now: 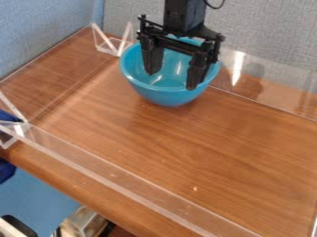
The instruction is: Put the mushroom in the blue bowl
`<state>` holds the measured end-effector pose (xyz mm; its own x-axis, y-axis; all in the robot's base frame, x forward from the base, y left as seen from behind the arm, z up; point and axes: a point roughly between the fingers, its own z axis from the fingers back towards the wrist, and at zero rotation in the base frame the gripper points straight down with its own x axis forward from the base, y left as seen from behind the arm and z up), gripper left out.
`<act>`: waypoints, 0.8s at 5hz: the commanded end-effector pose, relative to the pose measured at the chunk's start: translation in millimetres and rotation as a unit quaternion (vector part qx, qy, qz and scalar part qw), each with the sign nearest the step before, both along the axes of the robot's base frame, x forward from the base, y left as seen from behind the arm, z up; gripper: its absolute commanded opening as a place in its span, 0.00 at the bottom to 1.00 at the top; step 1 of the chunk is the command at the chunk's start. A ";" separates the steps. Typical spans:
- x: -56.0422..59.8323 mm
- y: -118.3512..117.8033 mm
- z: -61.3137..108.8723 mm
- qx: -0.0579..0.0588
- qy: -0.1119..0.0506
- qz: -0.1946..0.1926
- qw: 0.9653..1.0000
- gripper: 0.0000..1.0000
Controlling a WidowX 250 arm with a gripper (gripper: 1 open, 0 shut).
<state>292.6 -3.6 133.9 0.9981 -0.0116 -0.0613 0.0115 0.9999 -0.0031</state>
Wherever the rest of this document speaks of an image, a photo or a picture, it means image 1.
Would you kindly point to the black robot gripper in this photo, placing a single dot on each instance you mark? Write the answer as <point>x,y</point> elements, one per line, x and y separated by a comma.
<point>183,33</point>

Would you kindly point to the blue plastic bowl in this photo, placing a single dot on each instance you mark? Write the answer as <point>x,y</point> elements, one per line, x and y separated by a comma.
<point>165,87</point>

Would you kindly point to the clear acrylic tray barrier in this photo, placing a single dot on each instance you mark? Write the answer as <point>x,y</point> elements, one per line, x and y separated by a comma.
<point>220,168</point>

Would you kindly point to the blue object at left edge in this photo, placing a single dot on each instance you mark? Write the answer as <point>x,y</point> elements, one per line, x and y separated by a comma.
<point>8,168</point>

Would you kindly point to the clear box under table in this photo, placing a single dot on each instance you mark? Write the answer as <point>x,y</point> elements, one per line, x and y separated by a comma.
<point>84,224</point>

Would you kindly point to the black object bottom left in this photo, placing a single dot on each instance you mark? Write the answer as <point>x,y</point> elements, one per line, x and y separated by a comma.
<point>20,226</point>

